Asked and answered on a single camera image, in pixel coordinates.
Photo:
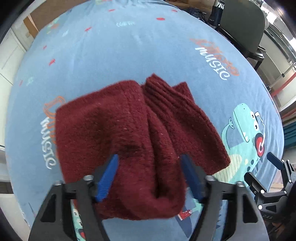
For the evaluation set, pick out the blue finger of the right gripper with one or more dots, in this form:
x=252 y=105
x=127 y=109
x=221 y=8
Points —
x=255 y=186
x=279 y=164

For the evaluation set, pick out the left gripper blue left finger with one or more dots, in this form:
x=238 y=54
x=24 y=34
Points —
x=54 y=219

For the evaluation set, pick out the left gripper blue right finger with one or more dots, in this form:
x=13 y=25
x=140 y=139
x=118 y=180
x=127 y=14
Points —
x=243 y=220

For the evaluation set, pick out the dark red knitted sweater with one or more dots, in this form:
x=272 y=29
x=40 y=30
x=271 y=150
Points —
x=149 y=127

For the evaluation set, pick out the teal storage boxes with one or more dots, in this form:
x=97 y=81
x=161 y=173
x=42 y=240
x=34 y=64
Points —
x=290 y=135

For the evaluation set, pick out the dark grey office chair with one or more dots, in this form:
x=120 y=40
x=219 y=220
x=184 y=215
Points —
x=242 y=23

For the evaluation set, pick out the white wardrobe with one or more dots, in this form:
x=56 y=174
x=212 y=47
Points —
x=12 y=53

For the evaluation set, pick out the blue cartoon dinosaur bedsheet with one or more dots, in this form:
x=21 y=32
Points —
x=97 y=44

